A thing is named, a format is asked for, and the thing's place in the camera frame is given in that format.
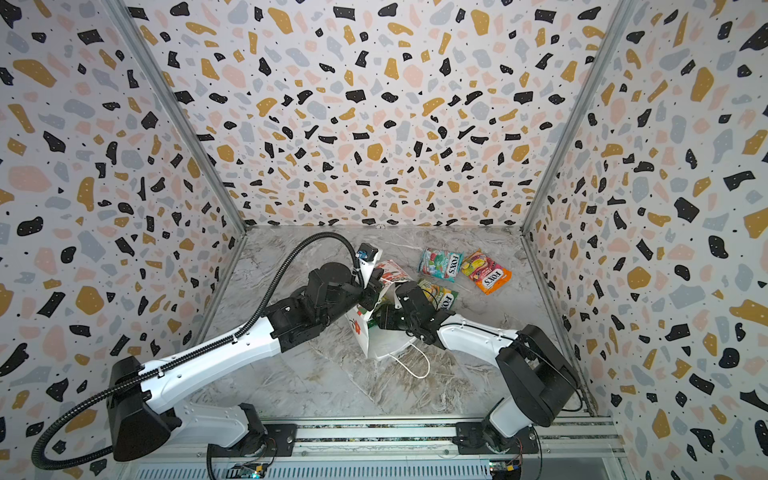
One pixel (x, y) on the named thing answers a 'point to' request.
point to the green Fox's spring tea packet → (442, 298)
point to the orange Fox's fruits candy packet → (488, 276)
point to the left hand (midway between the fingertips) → (382, 265)
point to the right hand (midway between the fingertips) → (373, 311)
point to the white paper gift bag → (384, 344)
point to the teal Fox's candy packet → (441, 264)
